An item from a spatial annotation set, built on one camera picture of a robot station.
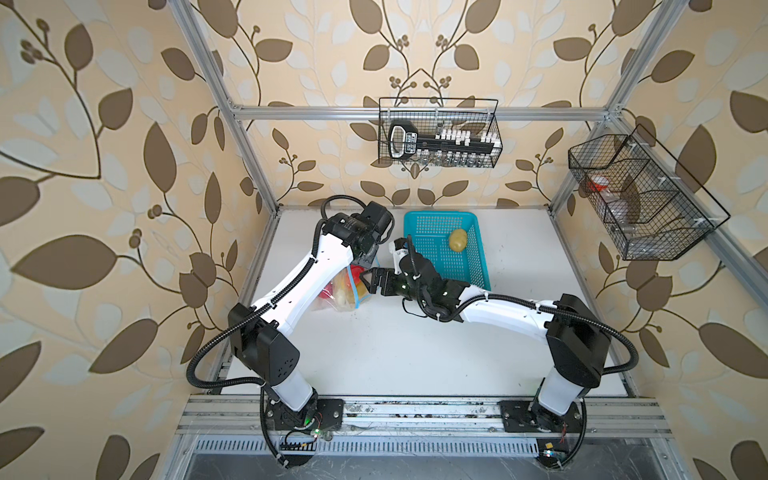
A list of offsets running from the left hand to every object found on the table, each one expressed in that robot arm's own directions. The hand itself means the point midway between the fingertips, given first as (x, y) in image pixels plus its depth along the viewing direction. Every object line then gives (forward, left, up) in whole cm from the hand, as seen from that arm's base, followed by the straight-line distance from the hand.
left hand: (355, 250), depth 79 cm
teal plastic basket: (+26, -23, -23) cm, 41 cm away
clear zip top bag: (-5, +11, -20) cm, 23 cm away
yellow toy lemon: (-5, +4, -12) cm, 14 cm away
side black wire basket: (+8, -74, +11) cm, 75 cm away
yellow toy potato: (+20, -32, -19) cm, 42 cm away
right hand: (-5, -4, -5) cm, 9 cm away
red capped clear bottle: (+17, -66, +10) cm, 69 cm away
